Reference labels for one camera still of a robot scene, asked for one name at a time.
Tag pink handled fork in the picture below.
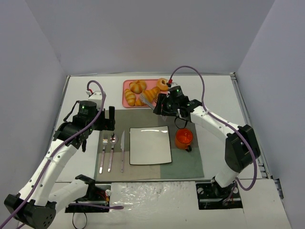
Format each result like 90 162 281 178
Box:
99 134 108 174

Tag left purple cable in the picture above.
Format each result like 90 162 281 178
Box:
0 81 124 229

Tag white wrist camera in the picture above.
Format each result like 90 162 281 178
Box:
86 90 106 110
166 80 179 91

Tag large striped croissant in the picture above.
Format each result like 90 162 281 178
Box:
135 86 161 106

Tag aluminium frame rail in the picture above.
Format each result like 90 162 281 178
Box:
229 72 284 202

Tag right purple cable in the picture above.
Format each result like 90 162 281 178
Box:
168 65 259 191

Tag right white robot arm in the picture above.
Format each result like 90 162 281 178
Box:
153 86 261 189

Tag pink handled knife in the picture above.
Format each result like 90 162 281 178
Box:
121 131 125 173

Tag orange mug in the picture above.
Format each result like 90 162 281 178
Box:
175 128 193 152

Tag pink handled spoon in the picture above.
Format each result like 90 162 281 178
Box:
108 133 118 172

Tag white square plate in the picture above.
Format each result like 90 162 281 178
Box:
129 126 172 166

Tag purple cable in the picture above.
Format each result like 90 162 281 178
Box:
0 81 124 229
168 65 259 191

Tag grey green placemat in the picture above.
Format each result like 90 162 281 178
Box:
94 109 204 182

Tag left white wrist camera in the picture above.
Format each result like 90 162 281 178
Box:
86 90 106 110

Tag round pumpkin bread bun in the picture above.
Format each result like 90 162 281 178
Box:
129 80 147 94

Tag pink serving tray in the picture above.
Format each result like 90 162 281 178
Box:
122 78 169 108

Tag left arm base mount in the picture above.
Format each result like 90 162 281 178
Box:
64 184 111 213

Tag small striped croissant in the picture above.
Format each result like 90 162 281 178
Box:
124 88 136 106

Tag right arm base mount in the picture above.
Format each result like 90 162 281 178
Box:
196 182 243 210

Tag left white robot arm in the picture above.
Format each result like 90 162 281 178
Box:
1 101 115 229

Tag glazed donut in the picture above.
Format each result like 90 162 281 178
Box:
156 78 169 92

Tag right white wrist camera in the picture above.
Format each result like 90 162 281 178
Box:
166 80 179 91

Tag metal serving tongs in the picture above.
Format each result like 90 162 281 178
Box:
139 93 158 110

